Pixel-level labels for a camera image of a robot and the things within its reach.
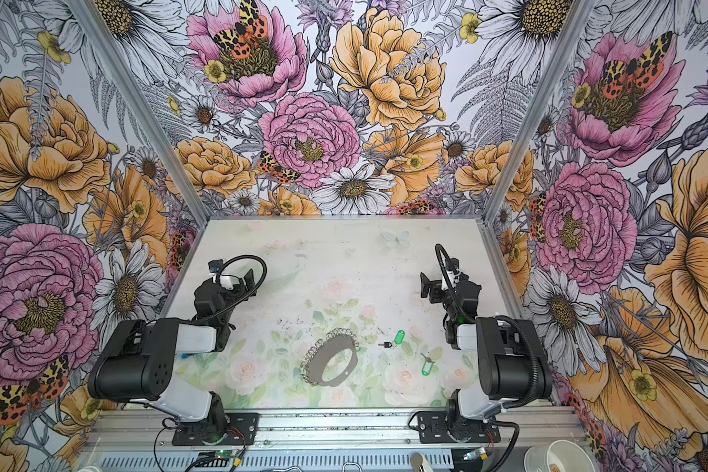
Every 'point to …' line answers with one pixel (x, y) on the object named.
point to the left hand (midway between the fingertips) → (239, 278)
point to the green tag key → (398, 340)
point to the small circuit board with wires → (218, 458)
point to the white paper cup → (559, 455)
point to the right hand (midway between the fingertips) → (435, 276)
